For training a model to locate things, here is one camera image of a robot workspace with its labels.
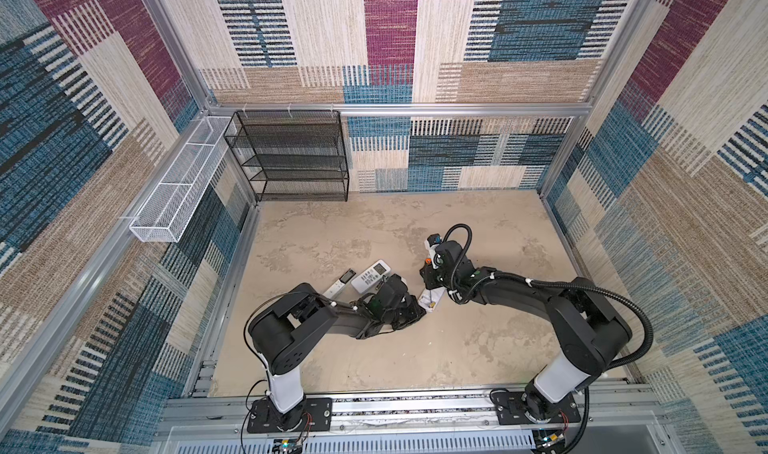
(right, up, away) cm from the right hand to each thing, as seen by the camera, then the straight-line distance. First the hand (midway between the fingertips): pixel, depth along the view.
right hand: (426, 273), depth 92 cm
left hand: (+1, -10, -5) cm, 11 cm away
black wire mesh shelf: (-46, +40, +17) cm, 63 cm away
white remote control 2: (-18, -2, +4) cm, 18 cm away
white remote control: (+1, -7, -1) cm, 7 cm away
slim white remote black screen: (-27, -4, +1) cm, 27 cm away
